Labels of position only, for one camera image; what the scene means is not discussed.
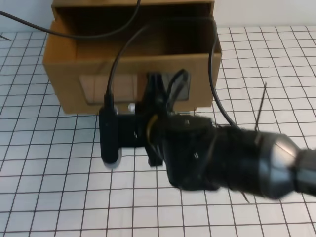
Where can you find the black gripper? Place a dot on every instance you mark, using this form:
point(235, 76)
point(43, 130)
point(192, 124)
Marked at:
point(146, 127)

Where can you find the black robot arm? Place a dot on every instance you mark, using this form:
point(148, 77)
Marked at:
point(200, 155)

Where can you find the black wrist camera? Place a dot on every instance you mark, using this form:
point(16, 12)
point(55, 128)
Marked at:
point(109, 133)

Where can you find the white drawer handle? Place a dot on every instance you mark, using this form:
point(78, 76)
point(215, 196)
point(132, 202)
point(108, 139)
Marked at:
point(131, 107)

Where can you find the brown shoebox drawer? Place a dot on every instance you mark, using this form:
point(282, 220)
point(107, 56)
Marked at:
point(79, 69)

